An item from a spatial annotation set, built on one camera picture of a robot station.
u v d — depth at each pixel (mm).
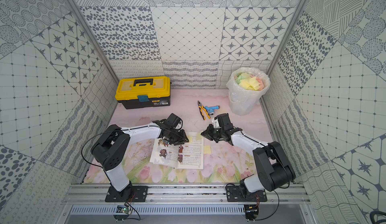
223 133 700
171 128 747
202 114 1045
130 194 692
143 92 968
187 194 753
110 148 477
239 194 731
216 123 851
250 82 842
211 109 1069
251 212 720
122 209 702
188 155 859
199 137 912
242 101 877
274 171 434
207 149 892
